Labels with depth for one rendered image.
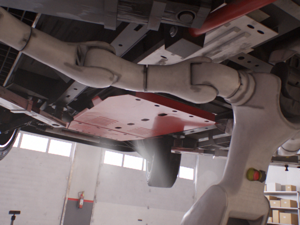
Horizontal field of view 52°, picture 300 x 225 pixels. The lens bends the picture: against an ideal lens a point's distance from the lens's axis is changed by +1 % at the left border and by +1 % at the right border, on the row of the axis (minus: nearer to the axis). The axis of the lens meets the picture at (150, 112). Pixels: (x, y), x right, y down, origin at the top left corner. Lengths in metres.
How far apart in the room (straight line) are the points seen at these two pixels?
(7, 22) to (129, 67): 0.30
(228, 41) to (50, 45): 0.64
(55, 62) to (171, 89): 0.30
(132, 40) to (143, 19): 0.40
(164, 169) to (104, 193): 8.03
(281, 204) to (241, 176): 10.76
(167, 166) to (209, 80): 2.15
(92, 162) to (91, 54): 9.92
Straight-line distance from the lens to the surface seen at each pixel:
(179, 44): 0.95
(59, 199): 10.38
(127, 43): 1.25
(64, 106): 2.11
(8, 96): 1.76
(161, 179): 3.03
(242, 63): 1.51
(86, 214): 10.62
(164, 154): 2.88
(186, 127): 2.21
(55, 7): 0.84
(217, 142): 2.67
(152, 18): 0.81
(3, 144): 2.87
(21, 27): 0.75
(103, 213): 10.90
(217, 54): 1.23
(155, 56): 1.27
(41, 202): 10.24
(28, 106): 1.85
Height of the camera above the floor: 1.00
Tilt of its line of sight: 18 degrees up
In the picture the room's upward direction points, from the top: 6 degrees clockwise
